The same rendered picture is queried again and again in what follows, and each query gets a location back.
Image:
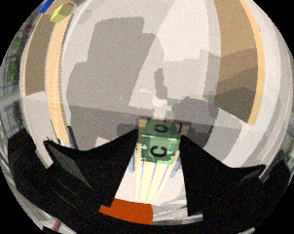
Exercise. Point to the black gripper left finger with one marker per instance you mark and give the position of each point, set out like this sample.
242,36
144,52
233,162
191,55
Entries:
101,169

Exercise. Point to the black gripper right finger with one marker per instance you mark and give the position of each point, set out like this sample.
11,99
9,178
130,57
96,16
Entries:
207,180

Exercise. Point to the green cube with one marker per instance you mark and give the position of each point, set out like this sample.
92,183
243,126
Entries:
160,140

